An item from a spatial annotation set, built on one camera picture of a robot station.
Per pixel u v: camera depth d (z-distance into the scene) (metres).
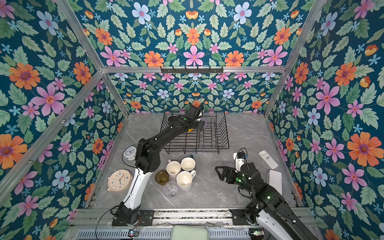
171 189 0.83
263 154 0.96
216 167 0.69
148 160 0.59
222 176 0.63
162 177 0.85
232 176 0.63
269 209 0.48
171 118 1.04
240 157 0.65
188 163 0.86
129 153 0.94
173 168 0.86
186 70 0.92
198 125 0.89
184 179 0.83
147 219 0.73
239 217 0.73
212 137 1.03
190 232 0.68
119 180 0.84
